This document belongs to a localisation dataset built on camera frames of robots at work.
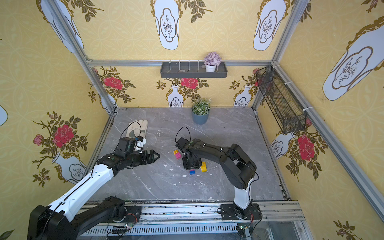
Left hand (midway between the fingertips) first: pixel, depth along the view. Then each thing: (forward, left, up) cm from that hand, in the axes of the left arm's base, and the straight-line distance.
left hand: (155, 157), depth 81 cm
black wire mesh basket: (+18, -76, +12) cm, 79 cm away
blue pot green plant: (+32, -26, +2) cm, 42 cm away
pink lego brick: (+5, -11, -9) cm, 16 cm away
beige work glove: (+27, +18, -10) cm, 34 cm away
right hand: (-4, -19, -12) cm, 23 cm away
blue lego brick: (-5, -20, -10) cm, 23 cm away
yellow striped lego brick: (+8, -10, -10) cm, 17 cm away
